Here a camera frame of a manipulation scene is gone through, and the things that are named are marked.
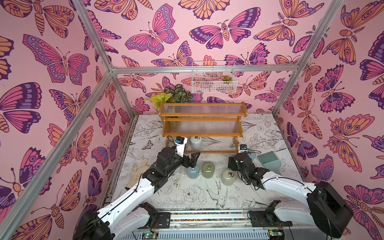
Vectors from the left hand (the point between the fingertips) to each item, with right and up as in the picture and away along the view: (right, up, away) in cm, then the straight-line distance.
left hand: (193, 149), depth 77 cm
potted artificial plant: (-14, +32, +18) cm, 40 cm away
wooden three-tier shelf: (+12, +11, +36) cm, 40 cm away
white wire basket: (+13, +43, +18) cm, 49 cm away
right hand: (+25, -7, +12) cm, 28 cm away
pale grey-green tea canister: (+18, -15, +3) cm, 24 cm away
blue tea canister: (0, -14, +6) cm, 16 cm away
